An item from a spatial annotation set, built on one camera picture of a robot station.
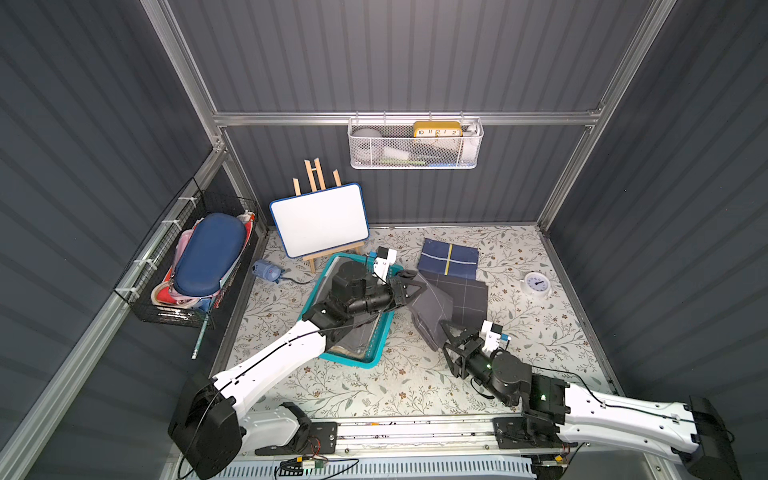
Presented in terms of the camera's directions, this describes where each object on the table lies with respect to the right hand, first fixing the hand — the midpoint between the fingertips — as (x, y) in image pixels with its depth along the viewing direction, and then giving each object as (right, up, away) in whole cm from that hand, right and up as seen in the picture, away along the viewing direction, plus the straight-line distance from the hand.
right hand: (444, 332), depth 70 cm
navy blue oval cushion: (-56, +17, -1) cm, 58 cm away
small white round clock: (+37, +9, +30) cm, 48 cm away
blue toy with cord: (-54, +12, +32) cm, 64 cm away
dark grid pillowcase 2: (-3, +6, +1) cm, 6 cm away
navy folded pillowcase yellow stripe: (+9, +16, +39) cm, 43 cm away
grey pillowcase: (-22, -6, +16) cm, 28 cm away
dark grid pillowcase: (+14, +4, +28) cm, 31 cm away
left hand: (-4, +10, -3) cm, 11 cm away
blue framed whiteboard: (-35, +29, +24) cm, 52 cm away
